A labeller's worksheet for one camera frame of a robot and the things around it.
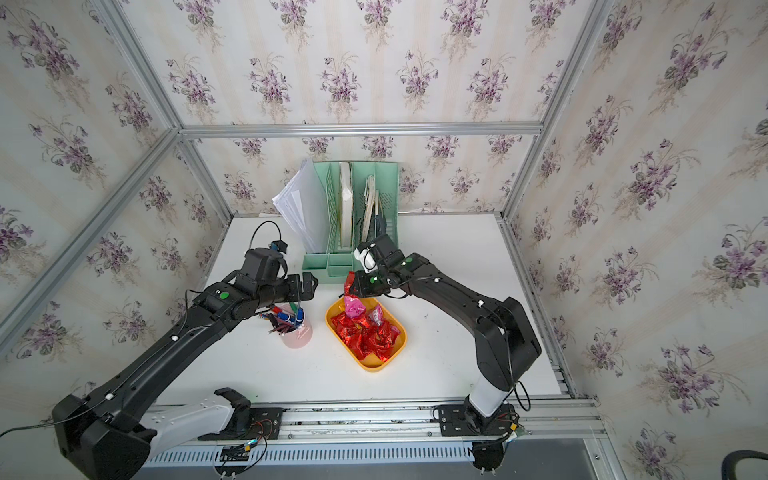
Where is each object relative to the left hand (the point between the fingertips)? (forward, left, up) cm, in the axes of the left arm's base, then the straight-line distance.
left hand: (307, 283), depth 77 cm
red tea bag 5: (+2, -10, -4) cm, 11 cm away
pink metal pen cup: (-8, +5, -18) cm, 20 cm away
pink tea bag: (0, -11, -12) cm, 16 cm away
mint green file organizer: (+31, -13, -1) cm, 34 cm away
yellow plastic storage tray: (-15, -17, -18) cm, 29 cm away
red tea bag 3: (-12, -20, -11) cm, 26 cm away
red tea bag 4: (-9, -22, -11) cm, 26 cm away
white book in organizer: (+27, -8, +3) cm, 29 cm away
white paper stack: (+27, +5, +4) cm, 27 cm away
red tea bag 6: (-8, -16, -13) cm, 22 cm away
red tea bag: (-7, -10, -12) cm, 17 cm away
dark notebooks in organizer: (+31, -17, -9) cm, 36 cm away
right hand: (+1, -12, -5) cm, 13 cm away
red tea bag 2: (-11, -14, -13) cm, 22 cm away
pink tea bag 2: (-2, -18, -13) cm, 23 cm away
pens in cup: (-5, +8, -11) cm, 15 cm away
